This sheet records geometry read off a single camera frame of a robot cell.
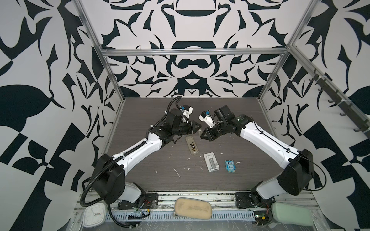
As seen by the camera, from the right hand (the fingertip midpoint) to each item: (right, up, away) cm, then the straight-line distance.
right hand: (202, 135), depth 77 cm
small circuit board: (+28, -39, -6) cm, 48 cm away
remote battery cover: (-1, +2, 0) cm, 2 cm away
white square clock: (-51, -35, -10) cm, 63 cm away
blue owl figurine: (+17, -19, +8) cm, 27 cm away
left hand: (0, +6, -2) cm, 7 cm away
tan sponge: (-5, -33, -8) cm, 35 cm away
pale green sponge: (+41, -36, -9) cm, 55 cm away
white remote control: (-5, -9, +16) cm, 19 cm away
